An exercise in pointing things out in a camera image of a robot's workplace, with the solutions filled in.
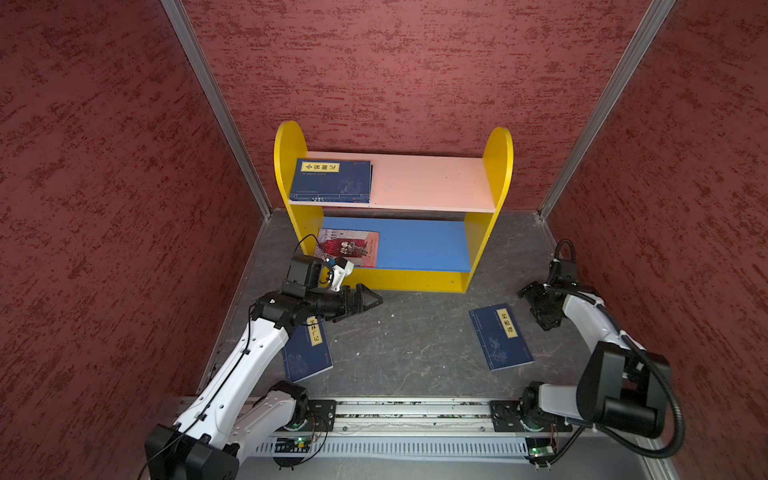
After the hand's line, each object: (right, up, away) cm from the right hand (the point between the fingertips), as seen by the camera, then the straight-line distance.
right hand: (522, 307), depth 88 cm
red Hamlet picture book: (-49, +18, +2) cm, 53 cm away
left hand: (-45, +3, -17) cm, 48 cm away
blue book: (-65, -12, -3) cm, 66 cm away
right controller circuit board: (-3, -30, -17) cm, 35 cm away
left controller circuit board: (-64, -30, -17) cm, 72 cm away
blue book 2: (-7, -9, 0) cm, 11 cm away
